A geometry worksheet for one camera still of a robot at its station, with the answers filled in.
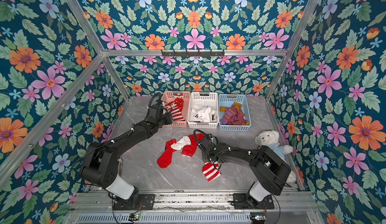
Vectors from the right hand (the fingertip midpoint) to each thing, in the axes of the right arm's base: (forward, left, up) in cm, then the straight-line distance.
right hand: (209, 152), depth 89 cm
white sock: (+25, +3, +5) cm, 25 cm away
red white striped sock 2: (-11, -1, 0) cm, 11 cm away
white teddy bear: (+6, -35, +7) cm, 37 cm away
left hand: (+18, +24, +14) cm, 33 cm away
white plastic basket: (+43, -1, +2) cm, 43 cm away
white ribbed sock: (+7, +16, +1) cm, 17 cm away
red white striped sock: (+26, +23, +3) cm, 35 cm away
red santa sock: (+40, +24, +2) cm, 47 cm away
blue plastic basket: (+43, -13, +2) cm, 45 cm away
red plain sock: (+2, +13, -2) cm, 14 cm away
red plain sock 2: (-5, +26, -1) cm, 27 cm away
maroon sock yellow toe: (+25, -16, +5) cm, 30 cm away
